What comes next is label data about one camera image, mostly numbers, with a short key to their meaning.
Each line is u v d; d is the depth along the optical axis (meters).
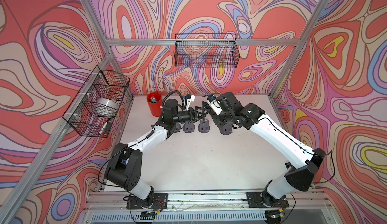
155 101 1.03
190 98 0.74
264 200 0.66
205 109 0.72
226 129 0.96
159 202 0.72
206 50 0.96
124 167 0.44
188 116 0.70
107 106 0.69
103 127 0.72
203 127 0.97
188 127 0.97
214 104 0.63
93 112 0.72
